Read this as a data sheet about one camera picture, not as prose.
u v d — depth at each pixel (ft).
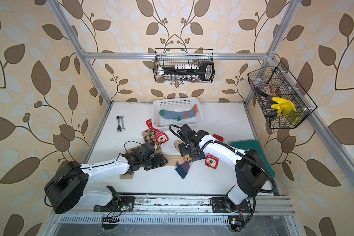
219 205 2.37
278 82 2.60
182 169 2.82
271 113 2.10
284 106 2.24
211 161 2.92
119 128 3.41
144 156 2.23
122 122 3.56
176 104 3.67
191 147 1.96
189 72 2.77
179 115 3.59
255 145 2.92
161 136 3.27
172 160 2.94
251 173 1.42
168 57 2.99
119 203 2.23
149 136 3.21
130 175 2.75
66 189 1.39
